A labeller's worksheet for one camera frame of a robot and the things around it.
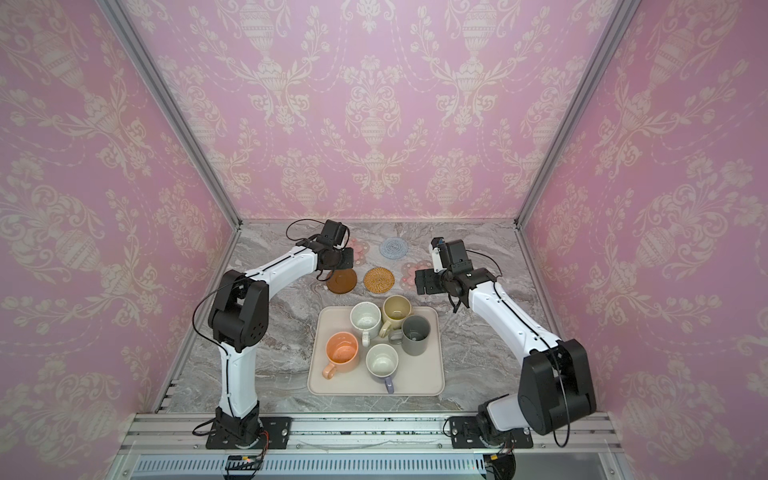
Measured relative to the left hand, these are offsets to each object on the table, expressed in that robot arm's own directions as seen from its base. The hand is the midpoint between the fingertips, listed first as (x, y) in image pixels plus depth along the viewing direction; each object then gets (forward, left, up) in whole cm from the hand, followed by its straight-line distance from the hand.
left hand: (349, 259), depth 100 cm
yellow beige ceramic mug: (-16, -15, -5) cm, 23 cm away
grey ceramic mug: (-24, -22, -2) cm, 32 cm away
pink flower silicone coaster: (+10, -2, -7) cm, 13 cm away
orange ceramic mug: (-29, 0, -7) cm, 30 cm away
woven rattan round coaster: (-4, -10, -7) cm, 13 cm away
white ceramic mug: (-18, -7, -6) cm, 20 cm away
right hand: (-11, -26, +7) cm, 29 cm away
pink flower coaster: (0, -20, -7) cm, 21 cm away
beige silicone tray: (-35, -22, -8) cm, 42 cm away
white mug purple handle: (-32, -12, -7) cm, 35 cm away
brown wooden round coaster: (-4, +3, -7) cm, 9 cm away
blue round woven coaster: (+11, -15, -7) cm, 20 cm away
